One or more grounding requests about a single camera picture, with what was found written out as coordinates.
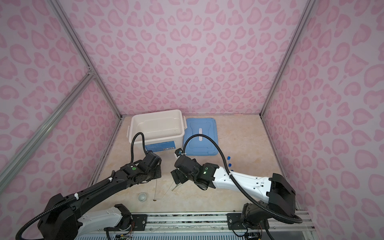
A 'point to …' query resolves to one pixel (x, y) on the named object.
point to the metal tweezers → (176, 186)
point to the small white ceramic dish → (142, 197)
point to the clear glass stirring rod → (166, 191)
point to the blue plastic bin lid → (201, 145)
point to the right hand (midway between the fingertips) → (180, 169)
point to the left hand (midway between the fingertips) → (160, 169)
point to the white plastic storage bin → (162, 130)
